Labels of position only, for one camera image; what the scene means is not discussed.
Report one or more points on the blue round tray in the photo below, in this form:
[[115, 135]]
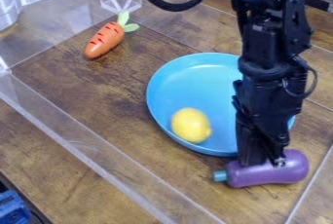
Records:
[[196, 81]]

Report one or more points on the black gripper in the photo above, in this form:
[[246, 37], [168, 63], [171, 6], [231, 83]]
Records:
[[268, 97]]

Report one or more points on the blue object at corner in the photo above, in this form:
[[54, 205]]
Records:
[[13, 211]]

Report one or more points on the orange toy carrot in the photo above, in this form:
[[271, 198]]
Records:
[[109, 36]]

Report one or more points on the purple toy eggplant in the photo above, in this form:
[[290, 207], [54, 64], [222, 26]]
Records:
[[239, 176]]

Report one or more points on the clear acrylic enclosure wall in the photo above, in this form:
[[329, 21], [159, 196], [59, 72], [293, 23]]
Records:
[[81, 147]]

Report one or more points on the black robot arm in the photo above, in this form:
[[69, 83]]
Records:
[[275, 34]]

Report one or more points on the yellow toy lemon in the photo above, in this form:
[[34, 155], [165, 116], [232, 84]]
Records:
[[190, 125]]

